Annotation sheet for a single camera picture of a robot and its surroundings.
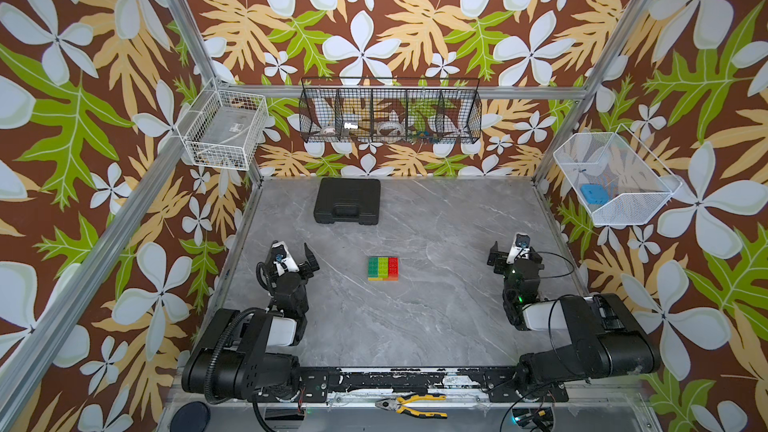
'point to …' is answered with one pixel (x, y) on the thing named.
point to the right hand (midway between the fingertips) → (511, 244)
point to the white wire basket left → (225, 128)
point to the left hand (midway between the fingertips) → (290, 247)
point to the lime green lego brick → (384, 275)
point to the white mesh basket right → (614, 177)
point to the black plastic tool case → (348, 200)
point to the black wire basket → (375, 110)
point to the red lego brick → (393, 268)
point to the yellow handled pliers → (397, 404)
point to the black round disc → (193, 416)
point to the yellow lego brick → (383, 267)
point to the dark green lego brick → (373, 267)
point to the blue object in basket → (595, 194)
